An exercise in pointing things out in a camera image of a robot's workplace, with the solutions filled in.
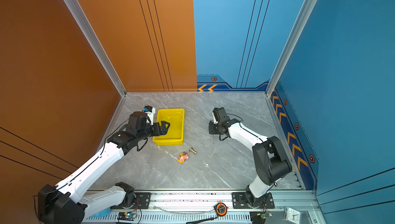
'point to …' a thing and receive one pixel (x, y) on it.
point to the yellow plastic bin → (175, 133)
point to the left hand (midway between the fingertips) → (163, 123)
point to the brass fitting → (191, 149)
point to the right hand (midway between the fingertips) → (210, 128)
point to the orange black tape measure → (221, 209)
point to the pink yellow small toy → (181, 157)
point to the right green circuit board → (265, 215)
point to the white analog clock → (292, 215)
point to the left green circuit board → (126, 216)
